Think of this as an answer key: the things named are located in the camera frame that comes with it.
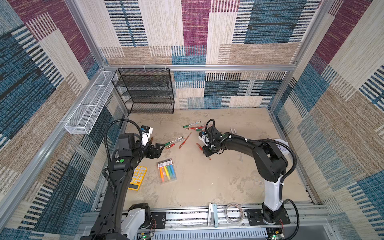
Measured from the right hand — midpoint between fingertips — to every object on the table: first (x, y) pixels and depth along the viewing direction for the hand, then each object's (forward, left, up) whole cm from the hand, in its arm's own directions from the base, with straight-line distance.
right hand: (205, 153), depth 95 cm
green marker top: (+25, +8, -1) cm, 26 cm away
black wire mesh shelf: (+44, +41, +15) cm, 62 cm away
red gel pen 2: (+20, +5, -1) cm, 21 cm away
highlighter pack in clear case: (-11, +24, -1) cm, 26 cm away
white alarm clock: (0, -48, +1) cm, 48 cm away
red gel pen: (+8, +21, -2) cm, 22 cm away
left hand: (-4, +26, +20) cm, 33 cm away
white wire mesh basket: (+17, +74, +17) cm, 78 cm away
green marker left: (+13, +17, -1) cm, 21 cm away
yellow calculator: (-12, +39, 0) cm, 41 cm away
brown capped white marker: (+18, -22, -2) cm, 29 cm away
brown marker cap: (+14, +36, -2) cm, 39 cm away
